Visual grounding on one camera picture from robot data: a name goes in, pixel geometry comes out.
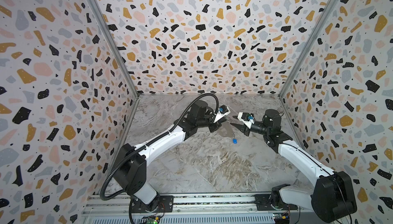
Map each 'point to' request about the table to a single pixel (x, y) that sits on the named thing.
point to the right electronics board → (282, 218)
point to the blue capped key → (235, 141)
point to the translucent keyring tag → (226, 130)
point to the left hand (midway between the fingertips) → (228, 115)
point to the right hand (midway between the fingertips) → (234, 117)
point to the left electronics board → (154, 219)
